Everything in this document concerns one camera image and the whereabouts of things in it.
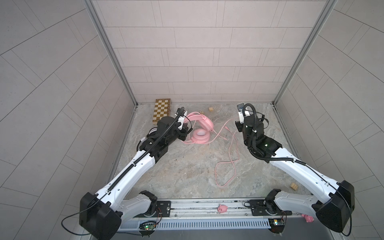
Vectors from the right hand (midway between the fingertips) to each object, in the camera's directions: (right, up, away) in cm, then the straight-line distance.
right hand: (244, 111), depth 74 cm
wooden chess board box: (-50, +2, +34) cm, 61 cm away
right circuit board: (+14, -53, -6) cm, 55 cm away
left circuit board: (-44, -51, -10) cm, 68 cm away
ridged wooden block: (-14, +3, +39) cm, 41 cm away
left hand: (-27, -5, +1) cm, 28 cm away
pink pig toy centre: (-11, -46, -4) cm, 48 cm away
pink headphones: (-22, -13, +5) cm, 26 cm away
